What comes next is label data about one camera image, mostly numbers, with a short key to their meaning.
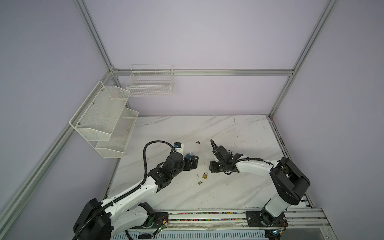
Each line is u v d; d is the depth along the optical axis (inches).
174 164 23.4
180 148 28.6
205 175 34.8
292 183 18.0
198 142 41.0
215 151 28.2
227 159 27.9
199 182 33.9
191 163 28.2
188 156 37.6
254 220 28.7
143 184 20.4
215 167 32.2
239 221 29.4
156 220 28.9
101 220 15.4
